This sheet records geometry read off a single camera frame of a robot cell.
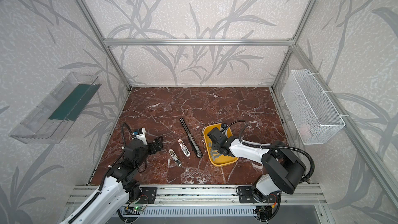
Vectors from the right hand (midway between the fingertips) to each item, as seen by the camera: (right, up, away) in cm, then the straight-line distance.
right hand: (217, 138), depth 91 cm
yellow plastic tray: (-1, -10, -6) cm, 12 cm away
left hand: (-32, +4, -8) cm, 33 cm away
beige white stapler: (-23, -9, -7) cm, 26 cm away
